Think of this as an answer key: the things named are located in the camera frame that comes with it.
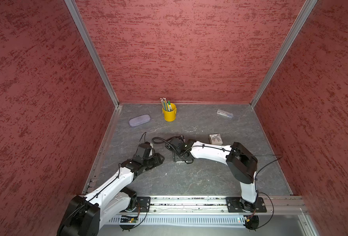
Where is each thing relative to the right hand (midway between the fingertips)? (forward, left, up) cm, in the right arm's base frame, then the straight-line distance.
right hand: (181, 159), depth 89 cm
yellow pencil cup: (+32, +7, +4) cm, 33 cm away
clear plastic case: (+36, -40, -1) cm, 54 cm away
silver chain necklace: (+23, -11, -2) cm, 26 cm away
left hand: (-3, +11, +4) cm, 13 cm away
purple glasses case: (+31, +30, +3) cm, 43 cm away
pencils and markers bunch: (+35, +9, +13) cm, 39 cm away
